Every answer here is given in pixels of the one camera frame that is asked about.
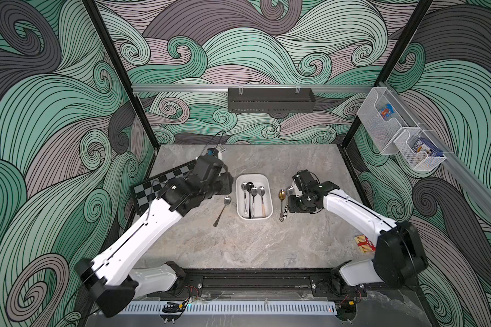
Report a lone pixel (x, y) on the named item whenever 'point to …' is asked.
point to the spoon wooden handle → (261, 191)
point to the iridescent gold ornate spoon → (281, 195)
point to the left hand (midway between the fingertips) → (228, 177)
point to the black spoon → (249, 186)
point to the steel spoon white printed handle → (244, 187)
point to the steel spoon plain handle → (226, 201)
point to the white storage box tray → (258, 180)
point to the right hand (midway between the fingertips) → (296, 207)
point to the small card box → (220, 148)
